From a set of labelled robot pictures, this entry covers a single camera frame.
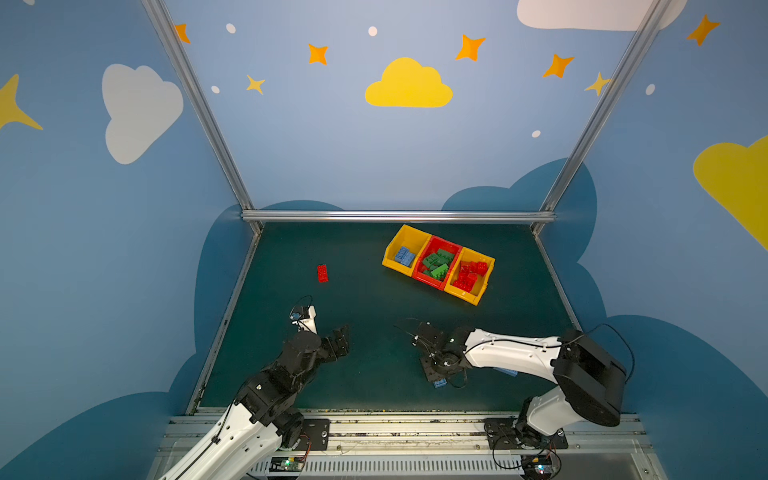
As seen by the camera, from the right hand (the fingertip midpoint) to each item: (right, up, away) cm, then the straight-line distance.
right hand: (432, 369), depth 85 cm
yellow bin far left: (-5, +40, +31) cm, 51 cm away
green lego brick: (+4, +30, +20) cm, 36 cm away
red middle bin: (+5, +37, +23) cm, 44 cm away
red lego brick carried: (+15, +26, +18) cm, 35 cm away
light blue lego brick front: (+1, -3, -3) cm, 4 cm away
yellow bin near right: (+16, +33, +20) cm, 42 cm away
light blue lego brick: (-6, +33, +26) cm, 42 cm away
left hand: (-26, +13, -8) cm, 30 cm away
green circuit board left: (-37, -17, -14) cm, 44 cm away
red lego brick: (-37, +26, +23) cm, 51 cm away
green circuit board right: (+24, -19, -13) cm, 33 cm away
